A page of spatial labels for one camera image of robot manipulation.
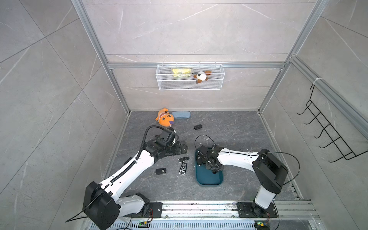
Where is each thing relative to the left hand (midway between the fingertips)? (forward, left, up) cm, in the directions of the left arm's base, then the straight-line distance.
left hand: (182, 146), depth 79 cm
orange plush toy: (+29, +13, -9) cm, 33 cm away
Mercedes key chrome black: (-1, 0, -16) cm, 16 cm away
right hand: (-5, -19, -18) cm, 26 cm away
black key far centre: (+25, -12, -16) cm, 32 cm away
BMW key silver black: (-6, 0, -17) cm, 18 cm away
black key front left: (-8, +14, -16) cm, 22 cm away
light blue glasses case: (+36, +1, -13) cm, 39 cm away
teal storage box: (-12, -13, -15) cm, 23 cm away
